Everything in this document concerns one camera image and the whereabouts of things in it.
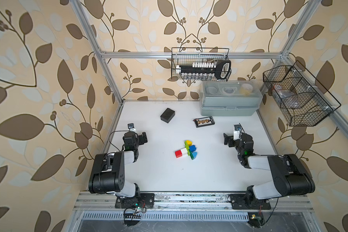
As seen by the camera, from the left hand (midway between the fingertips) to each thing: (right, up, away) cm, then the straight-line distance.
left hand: (137, 132), depth 94 cm
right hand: (+63, 0, -1) cm, 63 cm away
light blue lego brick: (+38, -14, -3) cm, 40 cm away
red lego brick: (+27, -13, -3) cm, 31 cm away
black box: (+19, +11, +14) cm, 26 cm away
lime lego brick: (+33, -10, -3) cm, 35 cm away
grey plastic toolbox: (+65, +24, +9) cm, 70 cm away
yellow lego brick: (+35, -7, +1) cm, 36 cm away
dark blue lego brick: (+36, -10, -1) cm, 38 cm away
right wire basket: (+92, +18, -21) cm, 96 cm away
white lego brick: (+31, -12, -5) cm, 33 cm away
